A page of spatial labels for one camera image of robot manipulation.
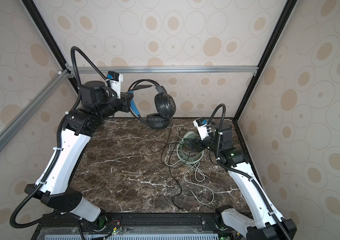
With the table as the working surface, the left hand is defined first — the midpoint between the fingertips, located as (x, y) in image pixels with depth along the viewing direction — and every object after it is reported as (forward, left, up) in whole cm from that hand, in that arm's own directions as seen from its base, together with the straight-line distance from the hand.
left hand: (135, 91), depth 61 cm
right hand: (-7, -25, -20) cm, 33 cm away
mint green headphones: (-4, -24, -46) cm, 52 cm away
